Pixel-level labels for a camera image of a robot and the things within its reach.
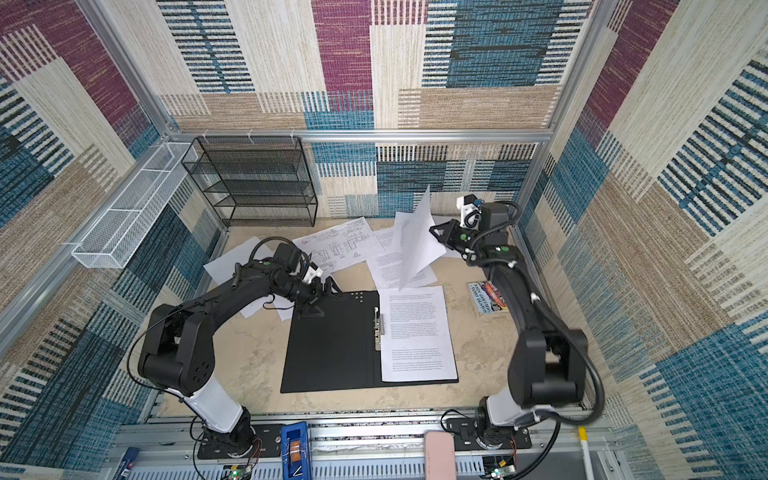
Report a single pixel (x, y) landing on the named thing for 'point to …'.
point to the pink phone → (439, 455)
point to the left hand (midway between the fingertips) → (336, 298)
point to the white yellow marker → (583, 436)
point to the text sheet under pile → (385, 266)
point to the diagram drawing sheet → (348, 242)
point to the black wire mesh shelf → (254, 181)
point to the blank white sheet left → (221, 268)
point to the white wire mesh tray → (113, 239)
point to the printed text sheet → (417, 342)
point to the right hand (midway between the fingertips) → (427, 232)
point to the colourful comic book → (488, 297)
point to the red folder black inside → (341, 350)
